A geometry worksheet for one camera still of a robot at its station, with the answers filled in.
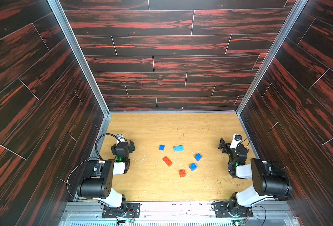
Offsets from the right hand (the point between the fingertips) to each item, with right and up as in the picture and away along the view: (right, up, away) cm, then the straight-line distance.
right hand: (232, 139), depth 92 cm
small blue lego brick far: (-47, -6, +5) cm, 47 cm away
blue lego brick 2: (-27, -16, -5) cm, 32 cm away
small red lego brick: (-34, -20, -8) cm, 40 cm away
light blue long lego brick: (-34, -6, +4) cm, 35 cm away
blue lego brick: (-23, -11, -1) cm, 25 cm away
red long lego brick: (-43, -14, -1) cm, 45 cm away
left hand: (-72, -2, +3) cm, 73 cm away
